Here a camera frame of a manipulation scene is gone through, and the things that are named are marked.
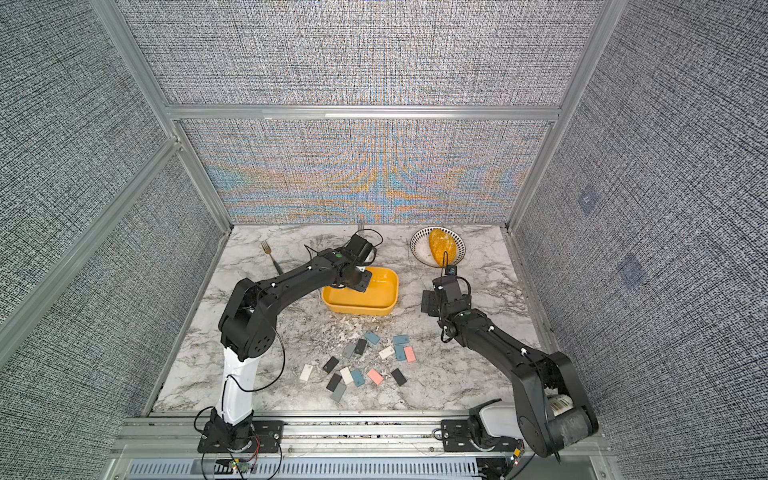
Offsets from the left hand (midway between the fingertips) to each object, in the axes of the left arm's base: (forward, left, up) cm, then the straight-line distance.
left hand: (366, 277), depth 96 cm
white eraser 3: (-28, +6, -7) cm, 30 cm away
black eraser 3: (-30, +9, -6) cm, 32 cm away
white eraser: (-22, -5, -7) cm, 24 cm away
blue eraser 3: (-29, +3, -7) cm, 30 cm away
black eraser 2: (-25, +11, -7) cm, 28 cm away
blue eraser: (-17, -1, -7) cm, 18 cm away
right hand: (-7, -23, +3) cm, 24 cm away
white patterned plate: (+17, -20, -6) cm, 27 cm away
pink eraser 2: (-29, -2, -7) cm, 30 cm away
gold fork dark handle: (+19, +37, -8) cm, 43 cm away
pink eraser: (-23, -12, -7) cm, 27 cm away
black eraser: (-21, +3, -6) cm, 22 cm away
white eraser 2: (-27, +17, -6) cm, 33 cm away
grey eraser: (-21, +6, -7) cm, 23 cm away
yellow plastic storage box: (-4, -4, -6) cm, 8 cm away
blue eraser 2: (-22, -9, -7) cm, 25 cm away
